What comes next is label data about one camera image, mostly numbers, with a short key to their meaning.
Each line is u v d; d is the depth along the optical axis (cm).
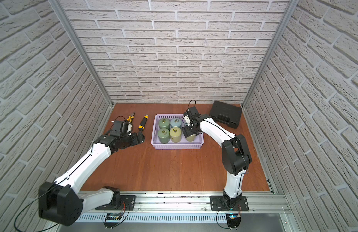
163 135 91
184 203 76
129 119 110
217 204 73
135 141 74
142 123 107
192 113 73
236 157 51
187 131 83
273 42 82
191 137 88
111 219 72
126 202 75
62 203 39
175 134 92
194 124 67
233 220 70
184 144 90
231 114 108
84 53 88
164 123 97
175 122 97
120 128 63
